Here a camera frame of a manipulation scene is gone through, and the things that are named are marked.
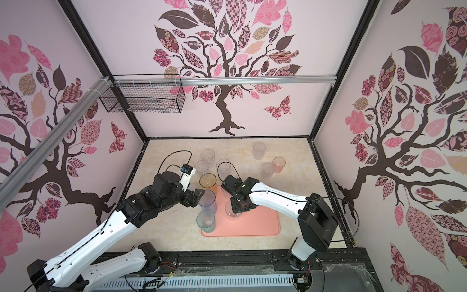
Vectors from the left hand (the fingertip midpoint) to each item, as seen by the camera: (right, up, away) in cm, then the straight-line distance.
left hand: (196, 191), depth 73 cm
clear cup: (+9, +8, +32) cm, 34 cm away
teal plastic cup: (+2, -17, +11) cm, 20 cm away
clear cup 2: (+13, -8, +1) cm, 16 cm away
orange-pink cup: (+41, +10, +29) cm, 51 cm away
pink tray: (+26, -17, +12) cm, 33 cm away
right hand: (+18, -9, +10) cm, 22 cm away
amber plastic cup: (+1, +1, +20) cm, 20 cm away
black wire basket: (-25, +47, +22) cm, 58 cm away
